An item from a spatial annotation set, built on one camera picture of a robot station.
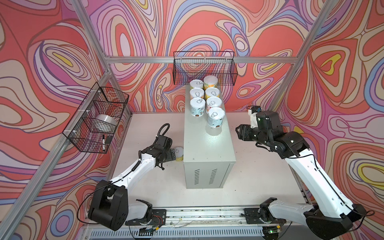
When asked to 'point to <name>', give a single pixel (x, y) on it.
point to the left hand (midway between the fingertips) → (168, 154)
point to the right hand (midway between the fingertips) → (243, 133)
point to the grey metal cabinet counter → (208, 155)
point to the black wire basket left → (93, 126)
